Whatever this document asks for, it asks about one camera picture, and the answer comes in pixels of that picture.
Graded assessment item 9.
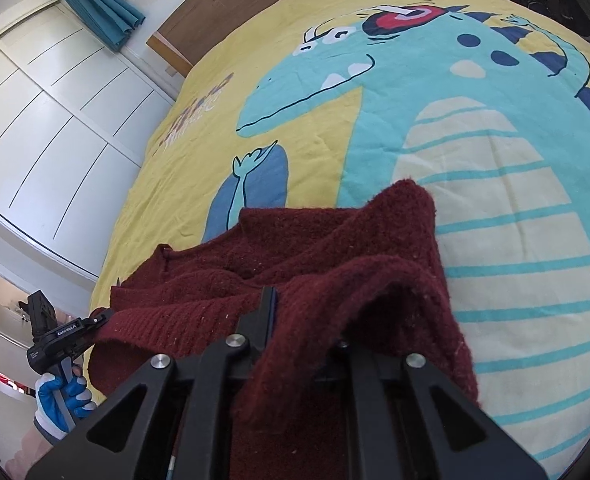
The wooden bed headboard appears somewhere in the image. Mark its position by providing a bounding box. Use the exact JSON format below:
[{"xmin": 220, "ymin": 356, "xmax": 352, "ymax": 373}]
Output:
[{"xmin": 146, "ymin": 0, "xmax": 358, "ymax": 79}]

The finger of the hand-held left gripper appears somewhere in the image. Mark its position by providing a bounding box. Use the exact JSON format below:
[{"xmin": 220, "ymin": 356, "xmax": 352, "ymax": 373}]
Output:
[{"xmin": 89, "ymin": 308, "xmax": 116, "ymax": 329}]

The dark red knit sweater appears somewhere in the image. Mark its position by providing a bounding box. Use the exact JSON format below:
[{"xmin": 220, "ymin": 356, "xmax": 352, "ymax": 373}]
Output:
[{"xmin": 86, "ymin": 177, "xmax": 480, "ymax": 438}]

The white wardrobe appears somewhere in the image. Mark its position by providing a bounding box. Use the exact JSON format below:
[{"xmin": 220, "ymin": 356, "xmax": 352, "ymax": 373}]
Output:
[{"xmin": 0, "ymin": 0, "xmax": 176, "ymax": 279}]

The yellow dinosaur printed blanket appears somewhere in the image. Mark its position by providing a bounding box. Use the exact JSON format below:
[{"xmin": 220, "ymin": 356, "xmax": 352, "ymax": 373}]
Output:
[{"xmin": 89, "ymin": 0, "xmax": 590, "ymax": 480}]

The person's left hand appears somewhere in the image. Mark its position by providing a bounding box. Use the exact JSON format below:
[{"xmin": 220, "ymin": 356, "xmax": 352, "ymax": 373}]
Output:
[{"xmin": 34, "ymin": 374, "xmax": 98, "ymax": 444}]

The person's left forearm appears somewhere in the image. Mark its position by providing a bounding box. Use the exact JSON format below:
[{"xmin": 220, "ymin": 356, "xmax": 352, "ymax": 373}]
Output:
[{"xmin": 6, "ymin": 427, "xmax": 60, "ymax": 478}]

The red object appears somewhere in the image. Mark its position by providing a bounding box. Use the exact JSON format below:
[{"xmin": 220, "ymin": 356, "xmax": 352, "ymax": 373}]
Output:
[{"xmin": 0, "ymin": 367, "xmax": 34, "ymax": 397}]

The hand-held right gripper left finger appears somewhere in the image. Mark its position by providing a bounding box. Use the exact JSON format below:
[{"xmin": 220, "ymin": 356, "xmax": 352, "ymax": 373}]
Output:
[{"xmin": 25, "ymin": 286, "xmax": 280, "ymax": 480}]

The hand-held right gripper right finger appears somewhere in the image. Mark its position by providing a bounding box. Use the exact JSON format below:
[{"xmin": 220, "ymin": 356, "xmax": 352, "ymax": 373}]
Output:
[{"xmin": 337, "ymin": 339, "xmax": 548, "ymax": 480}]

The short teal curtain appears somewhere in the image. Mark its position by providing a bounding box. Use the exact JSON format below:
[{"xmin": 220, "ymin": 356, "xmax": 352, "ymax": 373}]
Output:
[{"xmin": 57, "ymin": 0, "xmax": 146, "ymax": 52}]

